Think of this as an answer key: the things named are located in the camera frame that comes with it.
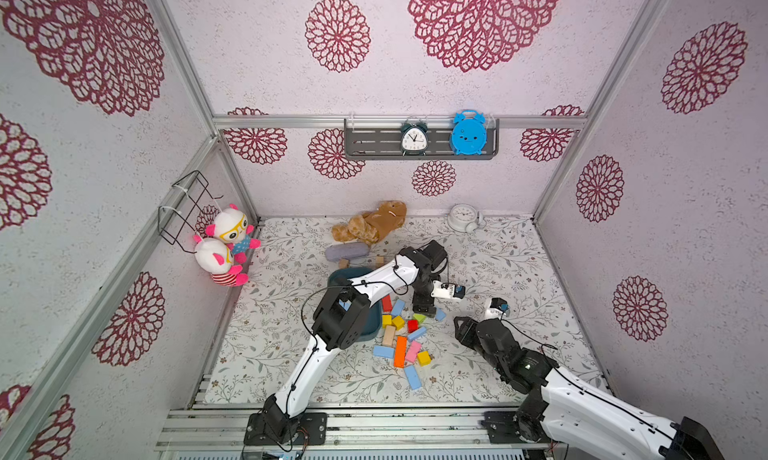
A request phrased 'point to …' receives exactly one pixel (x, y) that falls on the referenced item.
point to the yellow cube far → (424, 358)
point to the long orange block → (400, 352)
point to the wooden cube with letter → (344, 263)
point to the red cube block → (412, 325)
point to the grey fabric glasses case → (334, 252)
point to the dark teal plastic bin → (375, 316)
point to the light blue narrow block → (417, 333)
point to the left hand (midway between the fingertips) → (429, 298)
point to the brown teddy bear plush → (369, 227)
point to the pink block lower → (414, 348)
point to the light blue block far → (412, 376)
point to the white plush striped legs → (215, 257)
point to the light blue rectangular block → (398, 308)
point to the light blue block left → (386, 352)
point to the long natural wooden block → (389, 336)
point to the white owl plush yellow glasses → (231, 226)
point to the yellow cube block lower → (399, 322)
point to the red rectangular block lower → (387, 303)
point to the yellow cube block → (387, 319)
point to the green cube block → (420, 317)
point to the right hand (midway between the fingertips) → (456, 320)
